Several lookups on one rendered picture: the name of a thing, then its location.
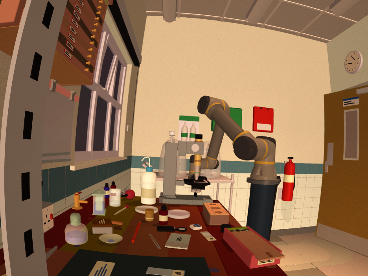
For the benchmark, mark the red fire extinguisher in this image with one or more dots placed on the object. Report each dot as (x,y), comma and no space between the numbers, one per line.
(288,181)

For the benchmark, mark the clear glass stopper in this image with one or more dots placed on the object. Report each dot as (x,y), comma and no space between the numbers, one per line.
(172,136)

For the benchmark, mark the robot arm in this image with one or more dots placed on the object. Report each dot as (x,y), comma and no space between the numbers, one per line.
(222,126)

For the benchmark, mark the red case with wooden lid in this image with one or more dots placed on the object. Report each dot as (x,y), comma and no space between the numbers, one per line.
(253,247)

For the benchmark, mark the grey slotted shelf upright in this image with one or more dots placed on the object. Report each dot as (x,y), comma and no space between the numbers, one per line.
(17,143)

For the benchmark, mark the white side table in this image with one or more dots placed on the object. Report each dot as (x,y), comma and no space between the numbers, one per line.
(224,179)

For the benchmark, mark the brass microscope tube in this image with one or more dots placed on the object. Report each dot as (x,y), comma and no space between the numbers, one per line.
(197,164)

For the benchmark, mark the beige paper with blue bars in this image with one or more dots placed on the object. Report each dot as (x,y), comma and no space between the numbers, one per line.
(101,269)

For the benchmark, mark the white watch glass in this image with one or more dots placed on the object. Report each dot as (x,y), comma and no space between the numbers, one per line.
(110,238)

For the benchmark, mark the white wall socket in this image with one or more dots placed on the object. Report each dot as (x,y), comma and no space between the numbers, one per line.
(47,215)

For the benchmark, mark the white wash bottle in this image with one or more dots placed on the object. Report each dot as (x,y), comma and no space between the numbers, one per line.
(148,187)

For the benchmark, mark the grey ceiling pipe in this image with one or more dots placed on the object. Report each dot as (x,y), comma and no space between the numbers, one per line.
(169,10)

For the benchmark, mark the red wall board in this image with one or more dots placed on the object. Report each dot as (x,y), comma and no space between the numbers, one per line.
(263,119)

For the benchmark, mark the yellow cork cylinder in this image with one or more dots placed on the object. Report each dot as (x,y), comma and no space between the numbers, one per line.
(149,215)

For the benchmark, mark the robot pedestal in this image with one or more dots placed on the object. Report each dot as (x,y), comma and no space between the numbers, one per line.
(260,207)

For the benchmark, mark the black microscope mirror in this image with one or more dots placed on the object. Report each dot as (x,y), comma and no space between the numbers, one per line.
(196,192)

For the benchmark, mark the glass spirit lamp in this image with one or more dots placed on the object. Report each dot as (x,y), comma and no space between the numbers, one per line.
(76,231)

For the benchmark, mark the wooden eyepiece rack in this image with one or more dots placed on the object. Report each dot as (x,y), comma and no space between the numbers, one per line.
(215,215)

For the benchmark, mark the grey card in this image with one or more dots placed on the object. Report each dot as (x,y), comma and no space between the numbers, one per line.
(164,271)

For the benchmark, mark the black round cap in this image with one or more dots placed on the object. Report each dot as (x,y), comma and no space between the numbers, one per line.
(225,228)

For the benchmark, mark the green wall sign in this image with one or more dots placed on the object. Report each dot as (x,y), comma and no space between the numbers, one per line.
(236,118)

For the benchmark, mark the grey notebook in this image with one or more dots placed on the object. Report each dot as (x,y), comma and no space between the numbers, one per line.
(177,241)

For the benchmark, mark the black microscope stage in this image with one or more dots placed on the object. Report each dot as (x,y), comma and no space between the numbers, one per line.
(198,182)

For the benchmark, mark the white green eyewash station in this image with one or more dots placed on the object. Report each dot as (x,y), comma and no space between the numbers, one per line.
(189,126)

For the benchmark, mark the clear black-capped bottle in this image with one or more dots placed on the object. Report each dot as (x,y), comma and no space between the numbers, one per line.
(115,195)

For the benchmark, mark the brown door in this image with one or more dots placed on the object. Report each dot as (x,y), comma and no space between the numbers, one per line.
(345,172)

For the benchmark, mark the round wall clock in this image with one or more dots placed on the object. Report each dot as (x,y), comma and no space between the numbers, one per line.
(353,62)

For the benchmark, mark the glass dropper pipette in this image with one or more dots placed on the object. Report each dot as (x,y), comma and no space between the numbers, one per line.
(120,210)

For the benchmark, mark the pink wall rail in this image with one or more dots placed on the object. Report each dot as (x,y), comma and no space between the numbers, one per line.
(63,90)

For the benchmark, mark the clear dust cover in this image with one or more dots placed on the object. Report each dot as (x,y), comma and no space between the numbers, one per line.
(161,161)

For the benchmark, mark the brown wooden slide box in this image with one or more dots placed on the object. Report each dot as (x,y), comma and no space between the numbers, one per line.
(102,225)

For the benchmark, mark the white-framed window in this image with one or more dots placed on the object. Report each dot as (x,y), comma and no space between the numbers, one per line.
(100,109)

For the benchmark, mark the wooden drawer cabinet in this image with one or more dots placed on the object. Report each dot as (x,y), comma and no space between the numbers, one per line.
(77,40)

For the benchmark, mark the red pencil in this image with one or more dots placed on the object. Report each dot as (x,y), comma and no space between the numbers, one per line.
(136,232)

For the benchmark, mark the grey microscope body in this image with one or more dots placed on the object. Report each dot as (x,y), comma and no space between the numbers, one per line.
(169,172)

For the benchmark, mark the orange eraser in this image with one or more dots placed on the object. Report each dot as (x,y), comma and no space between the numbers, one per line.
(117,222)

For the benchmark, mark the red rubber bulb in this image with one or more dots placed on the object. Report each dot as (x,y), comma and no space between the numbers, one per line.
(130,194)

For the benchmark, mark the black eyepiece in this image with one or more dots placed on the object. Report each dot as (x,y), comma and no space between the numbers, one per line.
(199,137)

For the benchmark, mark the white round coarse knob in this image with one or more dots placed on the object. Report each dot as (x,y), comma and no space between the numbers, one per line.
(195,148)

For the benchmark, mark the black magnifying glass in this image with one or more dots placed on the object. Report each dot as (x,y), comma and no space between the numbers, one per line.
(166,228)

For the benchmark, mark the dark desk mat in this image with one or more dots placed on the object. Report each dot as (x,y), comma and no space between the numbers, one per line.
(132,263)

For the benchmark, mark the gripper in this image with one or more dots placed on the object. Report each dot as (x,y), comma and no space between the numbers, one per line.
(191,175)

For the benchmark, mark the orange gas tap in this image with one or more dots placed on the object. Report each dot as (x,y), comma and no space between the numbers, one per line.
(77,201)

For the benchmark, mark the clear petri dish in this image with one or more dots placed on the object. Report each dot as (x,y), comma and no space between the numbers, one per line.
(142,209)
(178,214)

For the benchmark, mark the brown red-labelled bottle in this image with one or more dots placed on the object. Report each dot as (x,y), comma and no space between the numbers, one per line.
(163,216)

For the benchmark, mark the green glass staining jar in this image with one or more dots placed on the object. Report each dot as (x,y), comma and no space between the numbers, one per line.
(99,204)

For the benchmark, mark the small white blue box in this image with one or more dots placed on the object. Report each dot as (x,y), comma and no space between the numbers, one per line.
(196,226)

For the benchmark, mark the steel tweezers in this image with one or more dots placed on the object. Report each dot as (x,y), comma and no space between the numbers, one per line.
(154,241)

